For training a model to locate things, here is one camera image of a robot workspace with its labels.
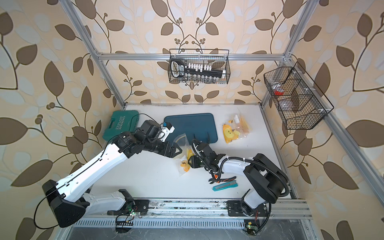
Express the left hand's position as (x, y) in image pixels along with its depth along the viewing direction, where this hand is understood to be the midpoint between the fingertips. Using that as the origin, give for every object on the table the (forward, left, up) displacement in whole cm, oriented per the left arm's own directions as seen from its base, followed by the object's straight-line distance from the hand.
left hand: (173, 147), depth 71 cm
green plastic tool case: (+31, +43, -19) cm, 56 cm away
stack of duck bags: (-2, -3, -11) cm, 12 cm away
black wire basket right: (+24, -68, +6) cm, 72 cm away
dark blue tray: (+31, -12, -23) cm, 41 cm away
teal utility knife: (-11, -28, -23) cm, 38 cm away
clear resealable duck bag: (+24, -40, -13) cm, 48 cm away
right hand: (+2, -7, -20) cm, 21 cm away
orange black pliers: (-8, -26, -21) cm, 35 cm away
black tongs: (+19, -19, -21) cm, 34 cm away
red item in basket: (+29, -57, +10) cm, 64 cm away
